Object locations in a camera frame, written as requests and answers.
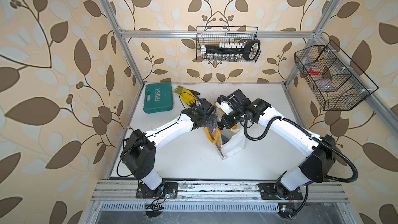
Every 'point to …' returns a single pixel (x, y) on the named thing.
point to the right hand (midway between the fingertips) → (221, 121)
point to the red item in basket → (312, 72)
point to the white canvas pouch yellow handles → (228, 142)
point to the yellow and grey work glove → (187, 95)
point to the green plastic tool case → (158, 97)
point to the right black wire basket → (338, 84)
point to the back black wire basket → (200, 42)
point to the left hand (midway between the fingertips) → (205, 118)
